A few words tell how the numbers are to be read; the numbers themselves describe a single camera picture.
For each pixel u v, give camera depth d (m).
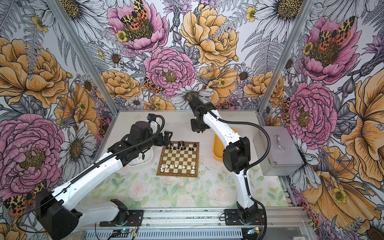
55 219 0.38
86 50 0.89
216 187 0.85
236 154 0.54
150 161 0.89
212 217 0.76
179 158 0.94
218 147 1.02
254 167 0.54
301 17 0.75
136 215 0.76
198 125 0.78
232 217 0.74
